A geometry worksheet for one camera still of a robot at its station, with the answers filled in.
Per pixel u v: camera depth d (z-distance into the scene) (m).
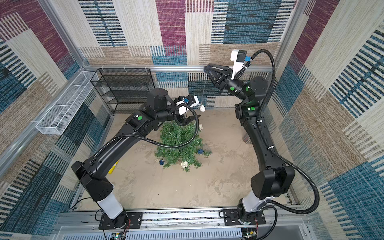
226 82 0.52
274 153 0.44
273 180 0.42
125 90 1.09
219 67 0.55
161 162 0.83
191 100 0.53
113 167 0.47
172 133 0.63
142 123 0.49
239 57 0.48
